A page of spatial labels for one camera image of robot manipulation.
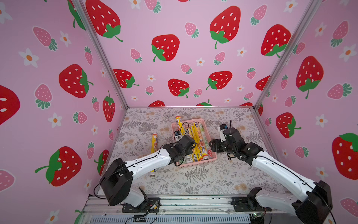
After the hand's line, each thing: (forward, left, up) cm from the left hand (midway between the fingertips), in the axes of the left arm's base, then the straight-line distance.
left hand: (190, 147), depth 84 cm
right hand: (+1, -16, +6) cm, 17 cm away
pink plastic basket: (+11, -12, -5) cm, 17 cm away
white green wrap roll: (-3, -10, +5) cm, 12 cm away
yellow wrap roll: (0, -5, -8) cm, 9 cm away
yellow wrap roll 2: (0, -8, -4) cm, 9 cm away
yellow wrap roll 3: (-7, +1, -1) cm, 7 cm away
